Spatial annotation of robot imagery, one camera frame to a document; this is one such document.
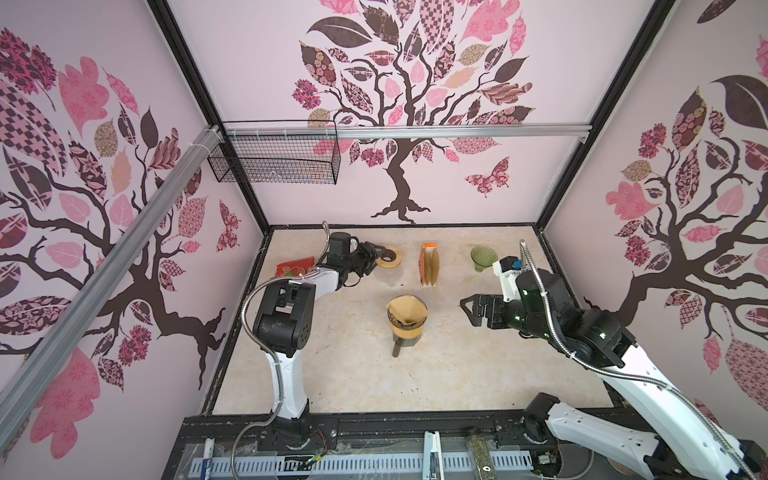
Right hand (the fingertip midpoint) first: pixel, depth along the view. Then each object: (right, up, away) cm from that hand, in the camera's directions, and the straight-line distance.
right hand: (476, 299), depth 67 cm
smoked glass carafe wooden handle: (-16, -15, +15) cm, 27 cm away
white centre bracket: (-10, -35, +3) cm, 37 cm away
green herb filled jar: (+1, -37, 0) cm, 37 cm away
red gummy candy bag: (-53, +5, +34) cm, 63 cm away
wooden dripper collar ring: (-15, -12, +14) cm, 24 cm away
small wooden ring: (-19, +10, +33) cm, 39 cm away
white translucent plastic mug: (-20, +3, +31) cm, 37 cm away
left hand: (-22, +10, +30) cm, 39 cm away
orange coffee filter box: (-8, +13, +36) cm, 39 cm away
